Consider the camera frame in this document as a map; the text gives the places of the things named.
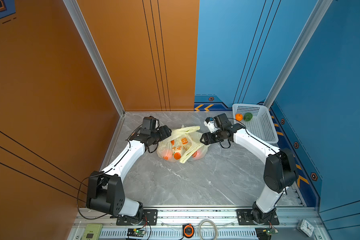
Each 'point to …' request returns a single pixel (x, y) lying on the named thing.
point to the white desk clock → (305, 227)
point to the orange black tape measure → (188, 230)
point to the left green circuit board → (135, 232)
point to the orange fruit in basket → (239, 117)
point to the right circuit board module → (265, 233)
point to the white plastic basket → (262, 124)
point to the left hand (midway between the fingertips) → (168, 131)
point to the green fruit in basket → (247, 116)
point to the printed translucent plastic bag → (184, 144)
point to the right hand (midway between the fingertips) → (204, 139)
